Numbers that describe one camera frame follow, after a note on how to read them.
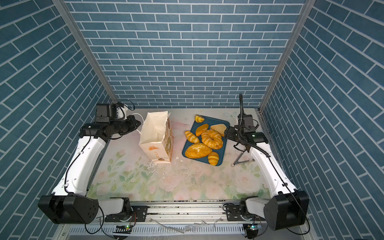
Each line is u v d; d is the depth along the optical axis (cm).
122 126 62
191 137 99
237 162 91
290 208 39
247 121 59
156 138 98
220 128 105
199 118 108
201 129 102
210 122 111
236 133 68
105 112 54
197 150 91
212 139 96
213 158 89
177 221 73
